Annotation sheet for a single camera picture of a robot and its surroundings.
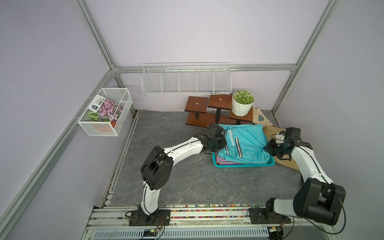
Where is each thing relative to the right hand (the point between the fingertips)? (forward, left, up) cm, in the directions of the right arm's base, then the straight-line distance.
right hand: (265, 146), depth 86 cm
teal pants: (+2, +11, 0) cm, 11 cm away
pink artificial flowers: (+10, +84, +22) cm, 87 cm away
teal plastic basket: (-9, +29, -3) cm, 31 cm away
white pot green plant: (+21, +13, +17) cm, 30 cm away
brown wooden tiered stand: (+25, +27, +6) cm, 37 cm away
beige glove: (+32, -9, -11) cm, 35 cm away
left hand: (+1, +22, +1) cm, 22 cm away
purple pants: (-7, +25, -4) cm, 26 cm away
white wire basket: (+3, +91, +18) cm, 92 cm away
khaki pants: (+19, -14, -11) cm, 26 cm away
